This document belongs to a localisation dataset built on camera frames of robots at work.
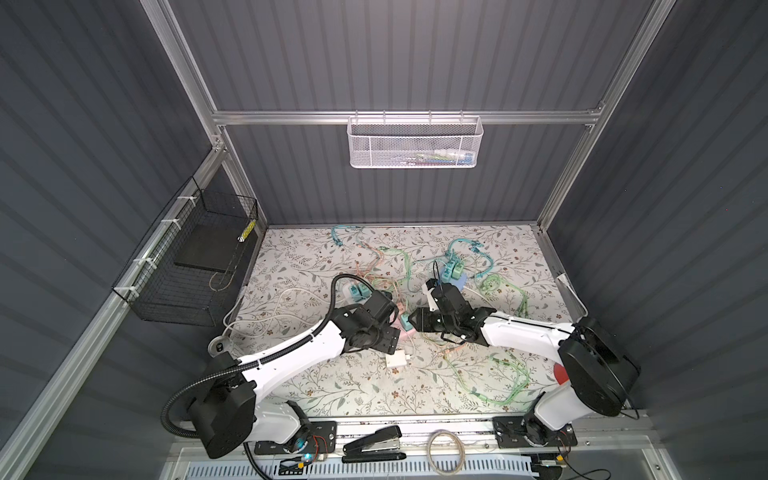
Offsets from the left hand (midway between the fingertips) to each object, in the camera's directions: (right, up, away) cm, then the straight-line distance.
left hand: (387, 337), depth 82 cm
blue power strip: (+25, +13, +18) cm, 33 cm away
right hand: (+8, +3, +6) cm, 11 cm away
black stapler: (-1, -25, -8) cm, 26 cm away
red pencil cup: (+34, 0, -24) cm, 42 cm away
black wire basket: (-49, +20, -8) cm, 54 cm away
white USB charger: (+3, -7, +3) cm, 9 cm away
